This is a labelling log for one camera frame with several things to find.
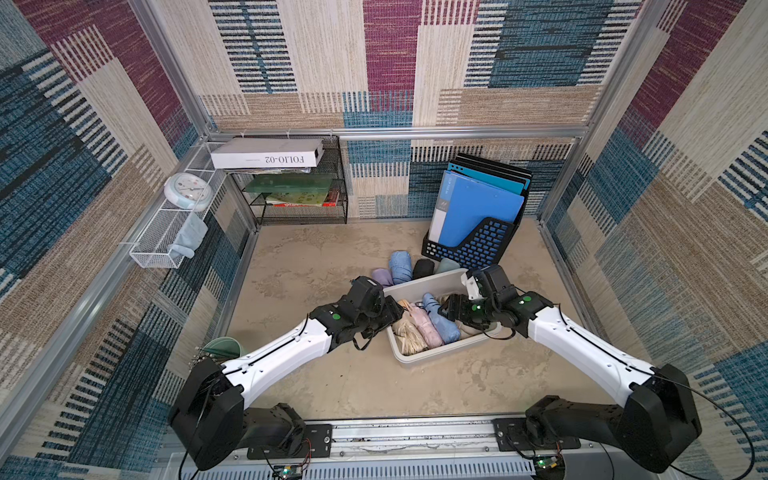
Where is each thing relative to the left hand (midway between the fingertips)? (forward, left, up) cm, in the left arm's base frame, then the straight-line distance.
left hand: (399, 313), depth 81 cm
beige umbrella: (-5, -2, -3) cm, 7 cm away
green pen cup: (-9, +44, 0) cm, 45 cm away
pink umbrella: (0, -8, -8) cm, 11 cm away
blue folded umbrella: (+23, -2, -10) cm, 25 cm away
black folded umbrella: (+24, -9, -12) cm, 28 cm away
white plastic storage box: (+7, +1, -4) cm, 8 cm away
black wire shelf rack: (+41, +32, +7) cm, 52 cm away
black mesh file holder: (+21, -27, +3) cm, 34 cm away
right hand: (+1, -13, -1) cm, 13 cm away
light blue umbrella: (-3, -13, -4) cm, 14 cm away
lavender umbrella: (+20, +4, -11) cm, 23 cm away
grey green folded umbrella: (+24, -18, -10) cm, 31 cm away
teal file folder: (+33, -33, +17) cm, 50 cm away
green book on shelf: (+41, +40, +12) cm, 59 cm away
